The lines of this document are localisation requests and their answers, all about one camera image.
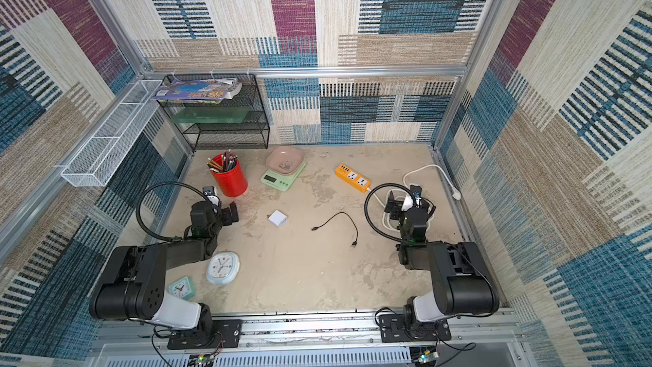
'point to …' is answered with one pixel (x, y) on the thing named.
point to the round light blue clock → (223, 268)
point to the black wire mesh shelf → (252, 133)
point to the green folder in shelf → (210, 115)
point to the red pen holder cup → (233, 183)
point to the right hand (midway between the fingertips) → (407, 196)
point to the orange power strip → (352, 177)
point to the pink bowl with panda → (284, 160)
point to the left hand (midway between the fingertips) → (221, 204)
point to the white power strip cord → (455, 190)
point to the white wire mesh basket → (104, 152)
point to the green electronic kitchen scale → (281, 182)
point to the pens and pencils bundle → (222, 163)
